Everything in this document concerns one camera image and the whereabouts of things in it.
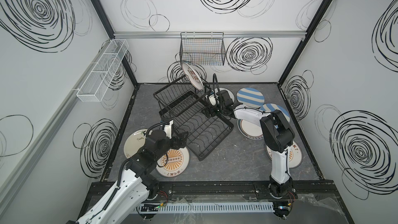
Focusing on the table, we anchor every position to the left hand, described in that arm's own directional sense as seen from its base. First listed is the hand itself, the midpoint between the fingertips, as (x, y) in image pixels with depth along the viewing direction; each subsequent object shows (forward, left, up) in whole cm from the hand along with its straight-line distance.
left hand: (180, 132), depth 75 cm
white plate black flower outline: (+20, -17, +3) cm, 26 cm away
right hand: (+22, -14, -8) cm, 27 cm away
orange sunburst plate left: (-9, +4, -17) cm, 20 cm away
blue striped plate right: (+29, -58, -15) cm, 66 cm away
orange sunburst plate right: (-3, -63, -15) cm, 65 cm away
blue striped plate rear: (+38, -46, -16) cm, 62 cm away
